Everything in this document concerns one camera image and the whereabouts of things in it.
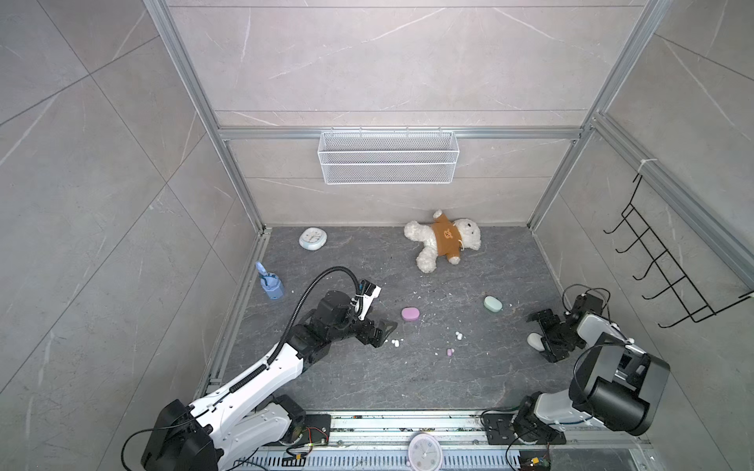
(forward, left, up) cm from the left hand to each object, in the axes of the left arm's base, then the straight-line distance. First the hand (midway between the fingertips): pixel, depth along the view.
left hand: (384, 311), depth 77 cm
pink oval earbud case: (+6, -9, -15) cm, 19 cm away
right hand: (0, -47, -15) cm, 50 cm away
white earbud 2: (-2, -4, -16) cm, 17 cm away
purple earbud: (-6, -19, -16) cm, 26 cm away
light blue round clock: (+41, +27, -15) cm, 51 cm away
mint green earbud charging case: (+9, -37, -15) cm, 41 cm away
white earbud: (-1, -24, -16) cm, 29 cm away
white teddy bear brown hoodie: (+34, -24, -9) cm, 42 cm away
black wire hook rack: (-9, -65, +16) cm, 67 cm away
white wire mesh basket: (+53, -4, +13) cm, 54 cm away
